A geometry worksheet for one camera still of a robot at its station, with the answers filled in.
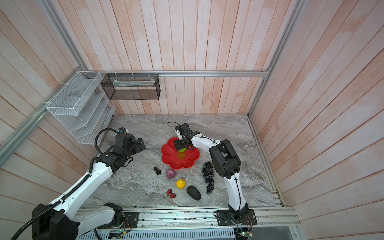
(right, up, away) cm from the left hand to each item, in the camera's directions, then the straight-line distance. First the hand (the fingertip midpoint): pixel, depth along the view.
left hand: (136, 146), depth 82 cm
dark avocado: (+32, -25, -4) cm, 40 cm away
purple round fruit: (+19, -16, +2) cm, 25 cm away
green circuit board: (-7, -42, -10) cm, 44 cm away
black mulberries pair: (+10, -16, +8) cm, 21 cm away
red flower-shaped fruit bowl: (+22, -10, +13) cm, 27 cm away
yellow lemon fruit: (+25, -21, 0) cm, 33 cm away
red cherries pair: (+18, -26, 0) cm, 32 cm away
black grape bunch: (+41, -16, +4) cm, 44 cm away
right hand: (+23, -1, +19) cm, 29 cm away
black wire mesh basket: (-12, +40, +24) cm, 48 cm away
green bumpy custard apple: (+25, -4, +11) cm, 28 cm away
